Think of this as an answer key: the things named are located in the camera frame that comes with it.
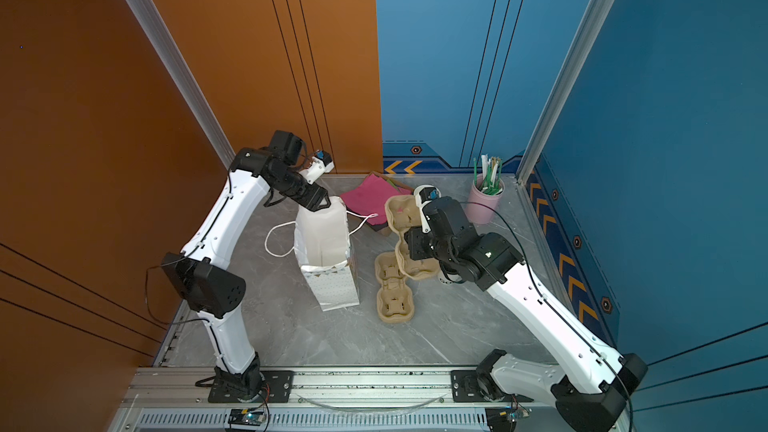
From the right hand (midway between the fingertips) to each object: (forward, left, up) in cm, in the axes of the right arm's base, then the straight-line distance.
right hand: (406, 235), depth 69 cm
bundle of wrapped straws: (+33, -28, -12) cm, 45 cm away
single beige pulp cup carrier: (+7, +1, 0) cm, 7 cm away
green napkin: (+39, +4, -23) cm, 45 cm away
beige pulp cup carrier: (-4, +3, -25) cm, 26 cm away
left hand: (+16, +23, -3) cm, 28 cm away
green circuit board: (-32, +39, -29) cm, 58 cm away
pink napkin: (+35, +13, -26) cm, 45 cm away
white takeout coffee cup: (+2, -12, -27) cm, 29 cm away
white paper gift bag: (+10, +26, -22) cm, 36 cm away
